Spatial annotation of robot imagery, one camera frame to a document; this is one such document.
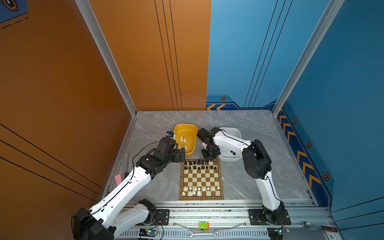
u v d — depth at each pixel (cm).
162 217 74
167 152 59
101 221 39
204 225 69
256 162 54
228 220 73
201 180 85
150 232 70
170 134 68
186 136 107
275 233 70
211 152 81
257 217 73
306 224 70
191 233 70
